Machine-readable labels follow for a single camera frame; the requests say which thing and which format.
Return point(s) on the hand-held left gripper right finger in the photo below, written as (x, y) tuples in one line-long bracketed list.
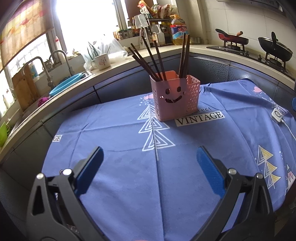
[(210, 172)]

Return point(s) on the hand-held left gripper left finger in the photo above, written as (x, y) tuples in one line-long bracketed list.
[(89, 172)]

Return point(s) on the pink perforated utensil holder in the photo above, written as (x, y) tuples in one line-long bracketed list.
[(171, 104)]

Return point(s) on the set of wooden chopsticks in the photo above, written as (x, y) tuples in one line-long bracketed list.
[(185, 58)]

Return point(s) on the blue printed tablecloth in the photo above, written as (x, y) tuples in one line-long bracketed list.
[(115, 129)]

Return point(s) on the pink scrubber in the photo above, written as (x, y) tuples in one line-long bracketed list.
[(44, 100)]

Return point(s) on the small white square device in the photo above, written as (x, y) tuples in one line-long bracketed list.
[(276, 115)]

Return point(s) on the blue plastic basin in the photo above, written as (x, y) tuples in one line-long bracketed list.
[(64, 85)]

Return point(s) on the metal sink faucet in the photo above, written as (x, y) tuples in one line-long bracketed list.
[(47, 77), (70, 68)]

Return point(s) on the wooden cutting board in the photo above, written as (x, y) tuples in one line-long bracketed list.
[(24, 90)]

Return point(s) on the white printed mug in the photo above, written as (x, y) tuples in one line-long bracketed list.
[(103, 62)]

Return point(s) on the blue labelled bottle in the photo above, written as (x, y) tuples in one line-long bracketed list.
[(34, 71)]

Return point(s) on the gas stove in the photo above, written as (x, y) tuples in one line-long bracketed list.
[(252, 55)]

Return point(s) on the white bottle red cap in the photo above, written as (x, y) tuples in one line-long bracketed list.
[(57, 42)]

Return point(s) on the red frying pan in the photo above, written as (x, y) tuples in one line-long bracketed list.
[(233, 38)]

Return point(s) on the black wok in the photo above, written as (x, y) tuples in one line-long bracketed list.
[(275, 49)]

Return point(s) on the row of seasoning jars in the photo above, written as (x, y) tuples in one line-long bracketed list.
[(122, 34)]

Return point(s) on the large cooking oil bottle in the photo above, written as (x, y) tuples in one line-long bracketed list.
[(178, 32)]

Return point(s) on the printed window blind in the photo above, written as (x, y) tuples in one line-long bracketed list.
[(23, 30)]

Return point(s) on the brown board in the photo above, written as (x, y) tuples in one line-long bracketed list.
[(131, 9)]

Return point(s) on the pile of snack packets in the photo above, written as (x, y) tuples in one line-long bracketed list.
[(159, 10)]

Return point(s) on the range hood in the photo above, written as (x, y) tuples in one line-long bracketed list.
[(254, 3)]

